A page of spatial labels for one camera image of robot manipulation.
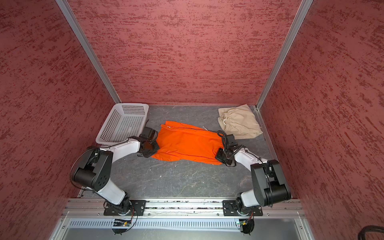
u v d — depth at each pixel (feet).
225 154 2.19
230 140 2.43
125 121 3.61
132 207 2.39
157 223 2.54
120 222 2.39
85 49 2.81
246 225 2.32
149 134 2.50
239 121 3.54
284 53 2.94
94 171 1.52
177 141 3.29
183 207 2.49
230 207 2.42
